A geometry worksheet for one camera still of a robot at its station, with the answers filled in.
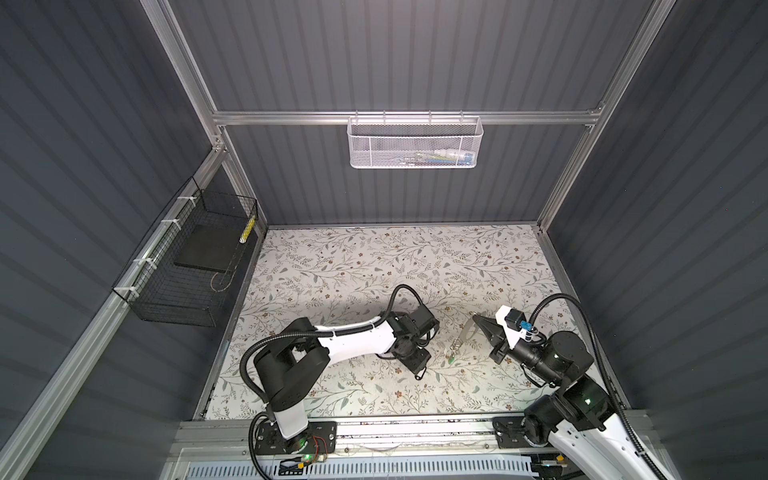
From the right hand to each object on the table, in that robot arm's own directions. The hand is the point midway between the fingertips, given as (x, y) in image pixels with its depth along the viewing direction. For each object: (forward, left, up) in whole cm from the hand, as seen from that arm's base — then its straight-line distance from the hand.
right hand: (481, 318), depth 68 cm
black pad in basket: (+18, +68, +6) cm, 70 cm away
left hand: (-1, +14, -22) cm, 26 cm away
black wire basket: (+11, +71, +5) cm, 72 cm away
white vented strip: (-27, +43, -24) cm, 56 cm away
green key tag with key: (-2, +5, -9) cm, 11 cm away
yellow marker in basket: (+26, +61, +5) cm, 66 cm away
